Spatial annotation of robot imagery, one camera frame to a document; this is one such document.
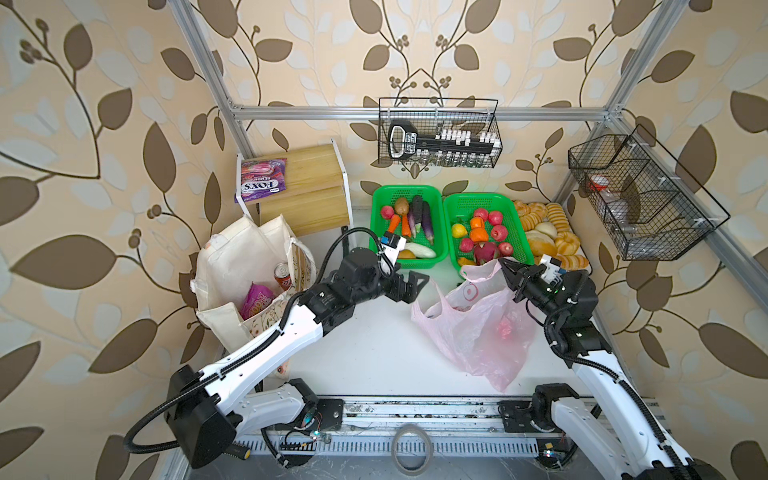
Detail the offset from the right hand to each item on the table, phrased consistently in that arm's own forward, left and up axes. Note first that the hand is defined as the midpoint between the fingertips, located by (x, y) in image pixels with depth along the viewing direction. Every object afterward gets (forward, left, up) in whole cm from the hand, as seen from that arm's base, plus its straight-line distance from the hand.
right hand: (500, 261), depth 72 cm
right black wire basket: (+10, -38, +8) cm, 40 cm away
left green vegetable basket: (+46, +27, -19) cm, 57 cm away
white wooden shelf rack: (+38, +53, -12) cm, 66 cm away
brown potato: (+40, +22, -20) cm, 50 cm away
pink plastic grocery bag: (-11, +5, -12) cm, 17 cm away
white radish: (+20, +16, -22) cm, 34 cm away
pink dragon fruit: (+16, -4, -18) cm, 24 cm away
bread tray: (+25, -30, -21) cm, 45 cm away
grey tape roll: (-30, +22, -30) cm, 48 cm away
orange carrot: (+37, +25, -24) cm, 51 cm away
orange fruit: (+27, -5, -21) cm, 34 cm away
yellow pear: (+14, +3, -20) cm, 24 cm away
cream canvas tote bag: (+7, +69, -15) cm, 71 cm away
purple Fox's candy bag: (+24, +61, +8) cm, 66 cm away
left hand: (-2, +21, 0) cm, 21 cm away
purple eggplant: (+35, +13, -23) cm, 43 cm away
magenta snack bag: (0, +64, -13) cm, 65 cm away
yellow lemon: (+30, +2, -22) cm, 37 cm away
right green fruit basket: (+40, 0, -21) cm, 46 cm away
